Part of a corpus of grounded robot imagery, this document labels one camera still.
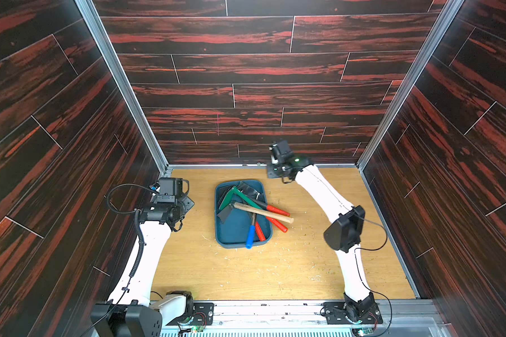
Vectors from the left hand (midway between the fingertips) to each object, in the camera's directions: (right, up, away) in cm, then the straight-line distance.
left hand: (187, 201), depth 79 cm
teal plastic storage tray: (+19, -9, +19) cm, 28 cm away
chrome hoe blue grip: (+24, -13, +4) cm, 28 cm away
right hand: (+36, +14, +13) cm, 41 cm away
